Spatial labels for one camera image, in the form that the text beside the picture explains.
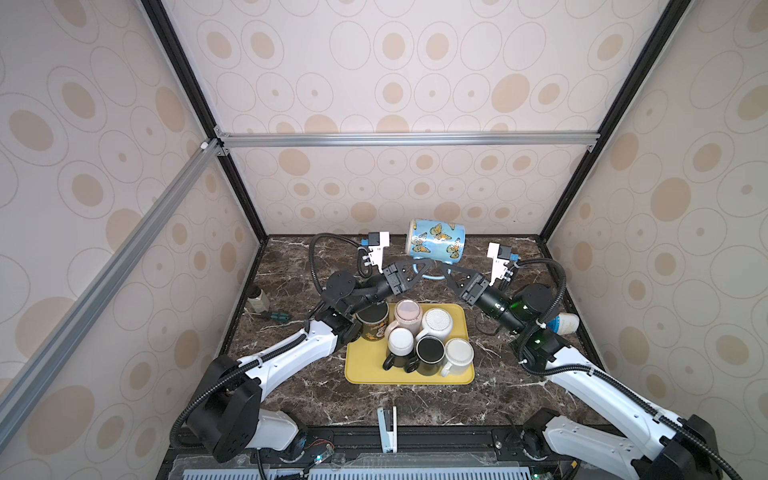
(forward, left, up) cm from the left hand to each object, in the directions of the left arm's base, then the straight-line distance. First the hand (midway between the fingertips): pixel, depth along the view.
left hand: (437, 269), depth 59 cm
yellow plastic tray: (-4, +18, -40) cm, 44 cm away
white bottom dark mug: (-4, +7, -30) cm, 31 cm away
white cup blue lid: (+5, -42, -34) cm, 54 cm away
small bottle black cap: (+12, +51, -32) cm, 61 cm away
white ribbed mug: (+4, -4, -32) cm, 32 cm away
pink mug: (+5, +4, -28) cm, 29 cm away
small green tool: (+9, +46, -37) cm, 60 cm away
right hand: (+2, -2, -4) cm, 5 cm away
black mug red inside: (-5, -1, -30) cm, 31 cm away
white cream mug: (-5, -9, -32) cm, 34 cm away
